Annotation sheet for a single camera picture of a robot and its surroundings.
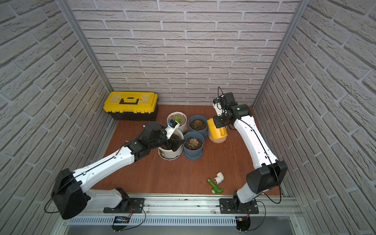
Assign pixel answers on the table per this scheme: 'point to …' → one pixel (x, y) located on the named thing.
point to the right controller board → (243, 223)
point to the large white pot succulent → (168, 154)
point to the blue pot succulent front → (193, 147)
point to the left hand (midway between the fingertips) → (176, 130)
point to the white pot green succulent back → (181, 118)
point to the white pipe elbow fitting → (219, 178)
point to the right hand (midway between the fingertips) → (221, 121)
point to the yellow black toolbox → (132, 106)
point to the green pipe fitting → (215, 189)
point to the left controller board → (120, 223)
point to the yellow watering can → (216, 133)
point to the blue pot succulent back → (198, 123)
